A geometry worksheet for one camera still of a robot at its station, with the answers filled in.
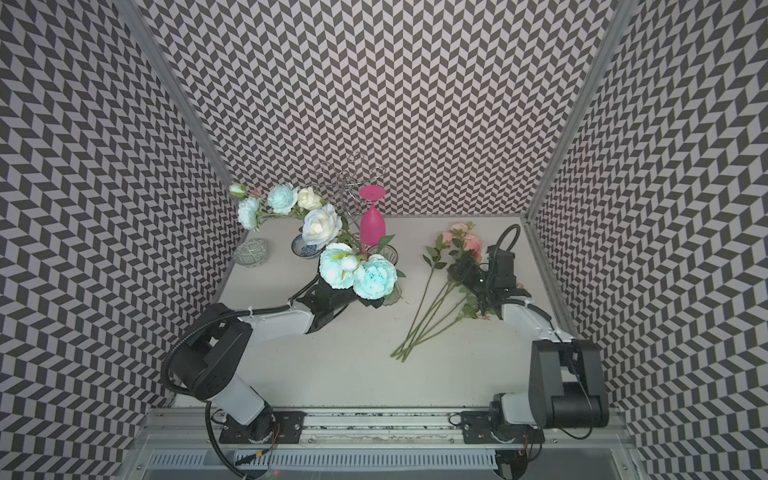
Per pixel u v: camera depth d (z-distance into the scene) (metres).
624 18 0.67
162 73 0.80
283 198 0.61
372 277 0.50
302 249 1.08
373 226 0.86
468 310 0.90
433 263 1.05
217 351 0.45
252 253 1.06
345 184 0.79
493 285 0.68
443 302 0.94
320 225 0.57
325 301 0.69
